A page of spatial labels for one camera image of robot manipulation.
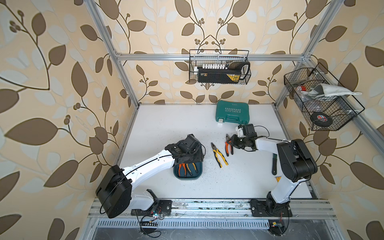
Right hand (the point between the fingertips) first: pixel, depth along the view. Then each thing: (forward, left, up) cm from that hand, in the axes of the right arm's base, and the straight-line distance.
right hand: (228, 142), depth 98 cm
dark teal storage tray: (-19, +27, -1) cm, 33 cm away
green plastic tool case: (+24, -4, +3) cm, 25 cm away
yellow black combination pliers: (-6, +9, 0) cm, 11 cm away
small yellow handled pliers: (-18, +26, 0) cm, 31 cm away
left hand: (-15, +18, +10) cm, 26 cm away
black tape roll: (-6, -40, +29) cm, 50 cm away
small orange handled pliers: (-15, +29, +2) cm, 33 cm away
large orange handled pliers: (-2, +1, +1) cm, 3 cm away
